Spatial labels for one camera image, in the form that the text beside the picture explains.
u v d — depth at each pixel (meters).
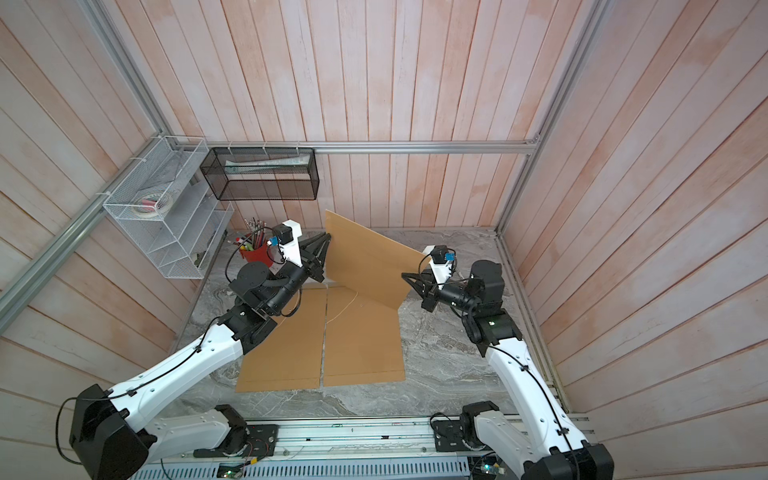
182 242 0.78
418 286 0.68
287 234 0.55
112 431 0.37
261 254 1.01
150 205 0.74
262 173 0.90
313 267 0.58
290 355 0.88
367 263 0.66
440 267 0.60
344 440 0.75
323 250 0.65
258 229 0.98
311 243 0.63
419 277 0.66
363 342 0.90
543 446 0.39
